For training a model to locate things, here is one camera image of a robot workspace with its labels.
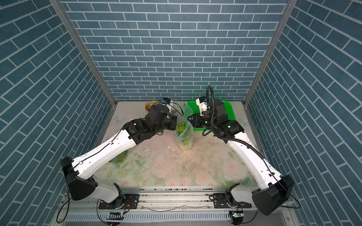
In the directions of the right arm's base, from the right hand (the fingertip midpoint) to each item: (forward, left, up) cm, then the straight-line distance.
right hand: (189, 118), depth 70 cm
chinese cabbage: (-6, +2, -7) cm, 9 cm away
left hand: (0, +4, -1) cm, 4 cm away
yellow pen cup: (+26, +32, -17) cm, 44 cm away
